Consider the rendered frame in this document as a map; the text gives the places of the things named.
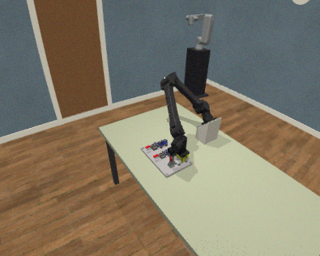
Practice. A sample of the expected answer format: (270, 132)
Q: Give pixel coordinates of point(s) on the red-handled toggle clamp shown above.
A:
(161, 155)

